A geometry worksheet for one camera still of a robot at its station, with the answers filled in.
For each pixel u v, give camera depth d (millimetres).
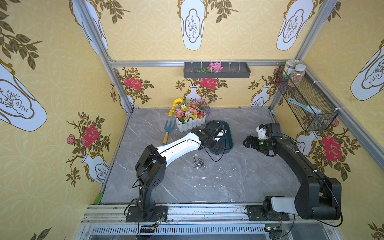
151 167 475
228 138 1002
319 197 408
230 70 924
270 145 618
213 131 665
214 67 880
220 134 719
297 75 798
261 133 797
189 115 969
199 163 906
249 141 793
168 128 1100
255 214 731
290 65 853
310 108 688
